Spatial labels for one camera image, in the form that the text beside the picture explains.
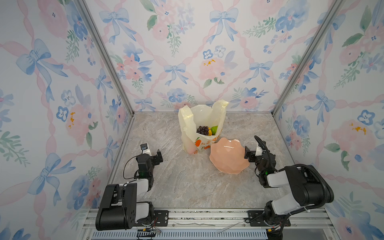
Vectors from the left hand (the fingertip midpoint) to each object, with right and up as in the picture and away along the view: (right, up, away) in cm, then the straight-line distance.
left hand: (151, 150), depth 90 cm
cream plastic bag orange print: (+24, +18, -21) cm, 36 cm away
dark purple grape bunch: (+32, +12, +7) cm, 35 cm away
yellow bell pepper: (+36, +10, +11) cm, 39 cm away
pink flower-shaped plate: (+48, -5, +5) cm, 48 cm away
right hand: (+63, +2, +2) cm, 63 cm away
